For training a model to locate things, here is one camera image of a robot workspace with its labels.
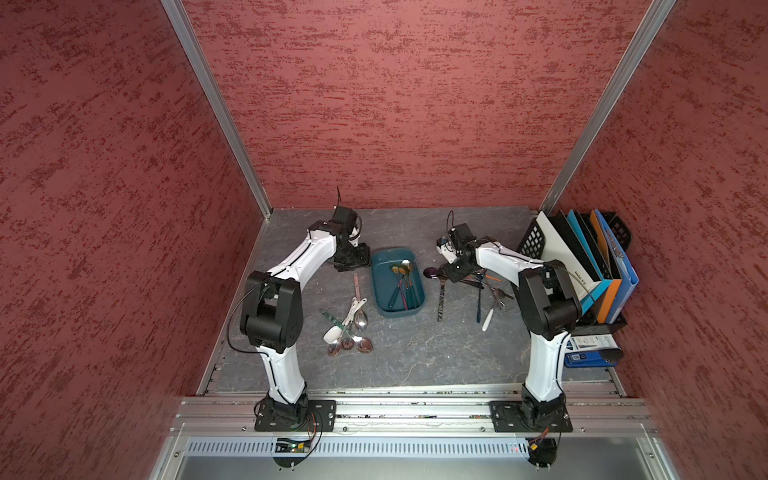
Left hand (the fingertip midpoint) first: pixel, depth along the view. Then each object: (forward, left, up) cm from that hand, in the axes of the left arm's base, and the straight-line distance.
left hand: (362, 269), depth 91 cm
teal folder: (-16, -58, +19) cm, 63 cm away
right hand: (+4, -31, -9) cm, 32 cm away
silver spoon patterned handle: (-5, -26, -10) cm, 28 cm away
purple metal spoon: (+6, -23, -10) cm, 26 cm away
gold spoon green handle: (+5, -13, -9) cm, 16 cm away
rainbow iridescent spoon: (+6, -10, -9) cm, 15 cm away
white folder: (-5, -52, +18) cm, 55 cm away
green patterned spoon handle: (-13, +8, -9) cm, 18 cm away
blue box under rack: (-24, -64, -7) cm, 69 cm away
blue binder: (-10, -66, +19) cm, 69 cm away
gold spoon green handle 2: (+8, -14, -9) cm, 19 cm away
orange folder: (-15, -62, +18) cm, 66 cm away
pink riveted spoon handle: (+2, +3, -10) cm, 11 cm away
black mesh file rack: (+3, -50, +9) cm, 51 cm away
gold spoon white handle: (-11, -40, -10) cm, 43 cm away
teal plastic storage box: (+1, -11, -10) cm, 15 cm away
